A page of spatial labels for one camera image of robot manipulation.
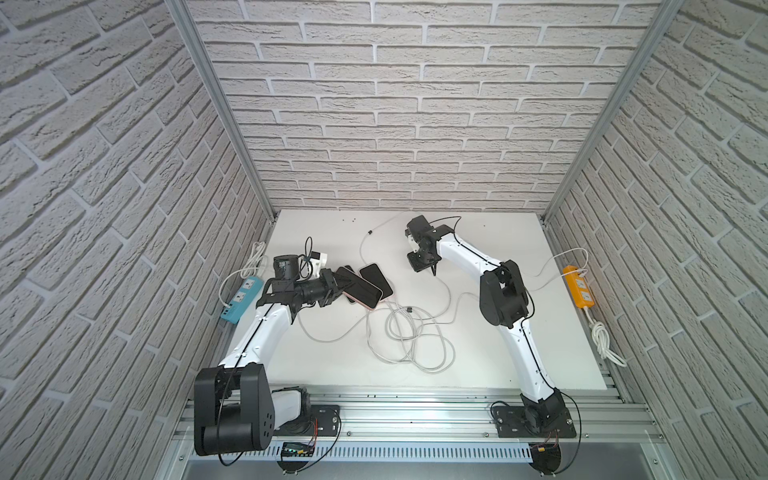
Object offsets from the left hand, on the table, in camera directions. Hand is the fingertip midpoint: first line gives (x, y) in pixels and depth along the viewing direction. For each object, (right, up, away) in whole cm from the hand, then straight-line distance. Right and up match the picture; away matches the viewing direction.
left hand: (351, 274), depth 80 cm
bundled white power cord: (-39, 0, +25) cm, 47 cm away
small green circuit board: (-12, -42, -9) cm, 45 cm away
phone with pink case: (+4, -2, +21) cm, 22 cm away
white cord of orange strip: (+73, -20, +5) cm, 76 cm away
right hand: (+17, +1, +22) cm, 28 cm away
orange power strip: (+75, -6, +20) cm, 78 cm away
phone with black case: (+3, -4, -2) cm, 6 cm away
